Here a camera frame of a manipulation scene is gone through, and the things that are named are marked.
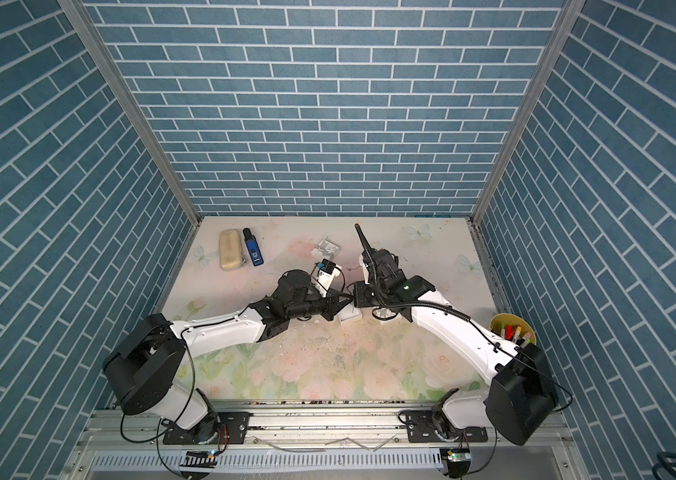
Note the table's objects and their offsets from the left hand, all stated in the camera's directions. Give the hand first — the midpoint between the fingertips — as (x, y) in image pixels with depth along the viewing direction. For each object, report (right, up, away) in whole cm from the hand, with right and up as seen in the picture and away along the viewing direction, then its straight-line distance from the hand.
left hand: (359, 302), depth 80 cm
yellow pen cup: (+40, -6, -3) cm, 41 cm away
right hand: (0, +2, +2) cm, 3 cm away
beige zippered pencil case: (-45, +13, +25) cm, 54 cm away
